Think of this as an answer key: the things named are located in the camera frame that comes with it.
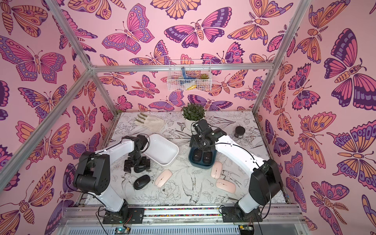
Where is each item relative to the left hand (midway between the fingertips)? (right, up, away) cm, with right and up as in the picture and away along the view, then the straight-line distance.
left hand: (142, 169), depth 89 cm
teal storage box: (+37, +5, +4) cm, 38 cm away
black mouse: (+2, -6, -6) cm, 8 cm away
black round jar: (+63, +22, +12) cm, 68 cm away
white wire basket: (+29, +59, +6) cm, 66 cm away
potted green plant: (+30, +34, +8) cm, 47 cm away
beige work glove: (+1, +28, +24) cm, 37 cm away
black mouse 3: (+34, +8, +4) cm, 35 cm away
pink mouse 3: (+49, -7, -7) cm, 50 cm away
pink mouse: (+14, -4, -4) cm, 15 cm away
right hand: (+33, +16, -5) cm, 37 cm away
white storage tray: (+10, +10, +12) cm, 18 cm away
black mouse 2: (+40, +6, +3) cm, 41 cm away
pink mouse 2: (+45, 0, -1) cm, 45 cm away
